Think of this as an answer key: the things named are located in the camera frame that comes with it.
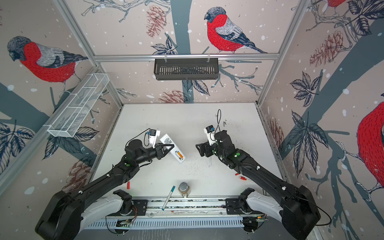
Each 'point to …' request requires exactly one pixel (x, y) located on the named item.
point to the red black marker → (236, 174)
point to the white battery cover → (209, 161)
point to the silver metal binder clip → (184, 188)
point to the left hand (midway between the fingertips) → (172, 147)
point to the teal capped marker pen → (168, 199)
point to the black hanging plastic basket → (186, 70)
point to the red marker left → (128, 185)
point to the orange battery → (181, 157)
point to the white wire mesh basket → (68, 119)
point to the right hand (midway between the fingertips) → (202, 143)
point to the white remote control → (175, 150)
